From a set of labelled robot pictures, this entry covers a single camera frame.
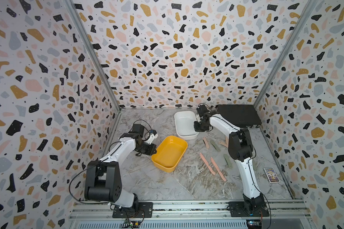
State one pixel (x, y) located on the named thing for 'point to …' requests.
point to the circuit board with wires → (134, 223)
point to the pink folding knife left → (206, 142)
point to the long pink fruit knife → (213, 171)
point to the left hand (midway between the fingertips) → (155, 151)
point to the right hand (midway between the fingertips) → (196, 129)
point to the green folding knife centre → (215, 146)
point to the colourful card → (271, 175)
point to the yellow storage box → (169, 153)
